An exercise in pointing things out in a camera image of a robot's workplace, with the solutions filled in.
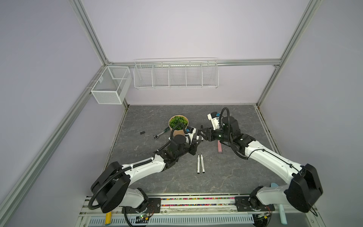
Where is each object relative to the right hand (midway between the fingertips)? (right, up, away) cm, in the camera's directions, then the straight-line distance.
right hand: (200, 132), depth 78 cm
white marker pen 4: (+2, -21, +10) cm, 23 cm away
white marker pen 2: (-1, -3, +1) cm, 4 cm away
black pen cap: (-41, -3, +26) cm, 49 cm away
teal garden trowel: (+40, -41, -8) cm, 58 cm away
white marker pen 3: (0, -21, +9) cm, 23 cm away
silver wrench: (-30, -5, +21) cm, 37 cm away
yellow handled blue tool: (-47, -42, -8) cm, 63 cm away
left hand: (0, -6, +2) cm, 6 cm away
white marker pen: (+4, +1, +31) cm, 31 cm away
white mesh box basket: (-62, +32, +24) cm, 74 cm away
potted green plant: (-13, 0, +16) cm, 20 cm away
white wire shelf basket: (-15, +42, +27) cm, 52 cm away
